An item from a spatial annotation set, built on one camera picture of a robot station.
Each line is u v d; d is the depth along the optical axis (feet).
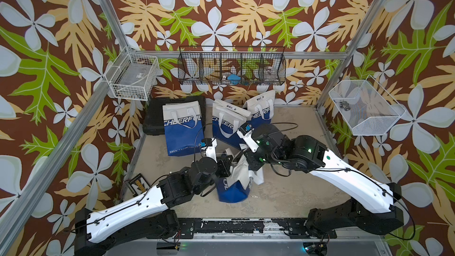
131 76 2.77
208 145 1.99
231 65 3.25
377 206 1.25
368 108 2.63
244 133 1.76
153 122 3.47
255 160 1.79
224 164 1.86
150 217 1.94
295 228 2.43
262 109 3.06
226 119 2.85
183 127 2.89
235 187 2.27
